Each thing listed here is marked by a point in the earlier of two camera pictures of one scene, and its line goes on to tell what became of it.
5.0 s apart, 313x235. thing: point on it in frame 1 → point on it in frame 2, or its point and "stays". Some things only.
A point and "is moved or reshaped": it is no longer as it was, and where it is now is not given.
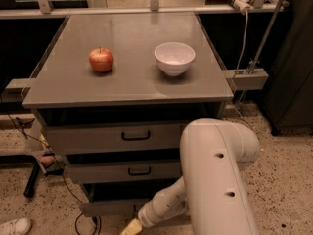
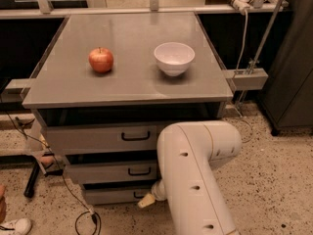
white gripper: x=149 y=216 → x=156 y=190
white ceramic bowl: x=174 y=57 stays
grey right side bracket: x=247 y=78 stays
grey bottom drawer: x=116 y=200 is moved or reshaped
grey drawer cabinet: x=115 y=92 stays
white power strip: x=241 y=1 stays
